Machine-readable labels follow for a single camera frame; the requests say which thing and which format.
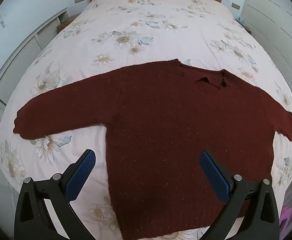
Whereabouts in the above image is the wooden nightstand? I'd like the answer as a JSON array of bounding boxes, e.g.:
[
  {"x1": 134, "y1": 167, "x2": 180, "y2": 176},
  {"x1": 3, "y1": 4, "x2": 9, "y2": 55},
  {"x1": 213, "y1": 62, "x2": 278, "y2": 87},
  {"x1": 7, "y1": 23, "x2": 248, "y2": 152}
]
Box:
[{"x1": 56, "y1": 15, "x2": 81, "y2": 31}]

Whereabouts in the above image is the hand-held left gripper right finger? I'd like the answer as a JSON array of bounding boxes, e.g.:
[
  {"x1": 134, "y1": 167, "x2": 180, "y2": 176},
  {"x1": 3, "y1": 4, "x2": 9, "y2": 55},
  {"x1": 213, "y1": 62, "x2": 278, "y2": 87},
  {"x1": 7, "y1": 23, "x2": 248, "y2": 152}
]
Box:
[{"x1": 199, "y1": 150, "x2": 279, "y2": 240}]

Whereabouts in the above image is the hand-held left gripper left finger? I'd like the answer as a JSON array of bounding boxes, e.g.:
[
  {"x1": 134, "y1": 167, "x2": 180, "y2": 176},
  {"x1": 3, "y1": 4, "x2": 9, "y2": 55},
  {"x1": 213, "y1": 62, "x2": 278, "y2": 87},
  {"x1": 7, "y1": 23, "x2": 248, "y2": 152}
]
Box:
[{"x1": 14, "y1": 149, "x2": 96, "y2": 240}]

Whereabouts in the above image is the white wardrobe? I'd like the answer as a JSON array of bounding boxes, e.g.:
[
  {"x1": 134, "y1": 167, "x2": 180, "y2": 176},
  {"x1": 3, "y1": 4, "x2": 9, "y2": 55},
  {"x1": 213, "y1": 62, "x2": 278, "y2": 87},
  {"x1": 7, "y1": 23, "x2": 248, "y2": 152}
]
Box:
[{"x1": 238, "y1": 0, "x2": 292, "y2": 102}]

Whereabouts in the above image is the white slatted cabinet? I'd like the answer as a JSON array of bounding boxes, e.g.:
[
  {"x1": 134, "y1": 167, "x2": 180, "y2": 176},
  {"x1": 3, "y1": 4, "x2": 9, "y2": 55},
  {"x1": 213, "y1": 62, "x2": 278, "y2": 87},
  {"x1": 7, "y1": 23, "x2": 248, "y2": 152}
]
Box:
[{"x1": 0, "y1": 7, "x2": 69, "y2": 230}]

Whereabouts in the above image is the dark red knitted sweater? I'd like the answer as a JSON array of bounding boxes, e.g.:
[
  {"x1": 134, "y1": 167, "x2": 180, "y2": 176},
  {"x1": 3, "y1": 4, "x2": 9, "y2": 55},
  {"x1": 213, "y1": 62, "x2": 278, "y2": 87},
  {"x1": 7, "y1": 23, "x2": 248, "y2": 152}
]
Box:
[{"x1": 13, "y1": 59, "x2": 292, "y2": 240}]

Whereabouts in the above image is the purple plastic object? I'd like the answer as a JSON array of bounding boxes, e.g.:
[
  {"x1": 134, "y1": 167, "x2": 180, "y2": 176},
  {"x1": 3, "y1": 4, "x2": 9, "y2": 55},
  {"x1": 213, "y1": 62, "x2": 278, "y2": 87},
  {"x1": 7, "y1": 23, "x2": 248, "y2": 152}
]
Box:
[{"x1": 279, "y1": 206, "x2": 292, "y2": 232}]

